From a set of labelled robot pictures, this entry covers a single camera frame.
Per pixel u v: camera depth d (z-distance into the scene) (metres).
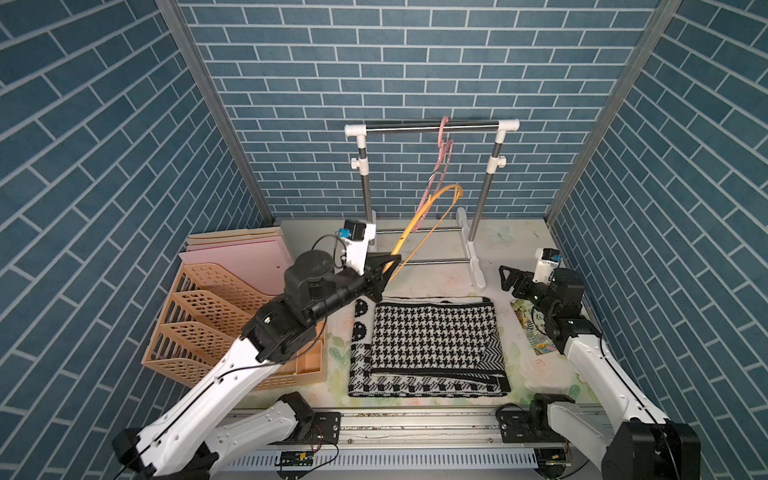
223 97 0.87
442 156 0.79
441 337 0.85
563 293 0.61
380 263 0.52
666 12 0.70
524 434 0.73
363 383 0.78
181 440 0.37
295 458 0.72
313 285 0.42
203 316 0.76
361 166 0.79
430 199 0.61
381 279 0.50
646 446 0.41
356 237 0.48
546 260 0.71
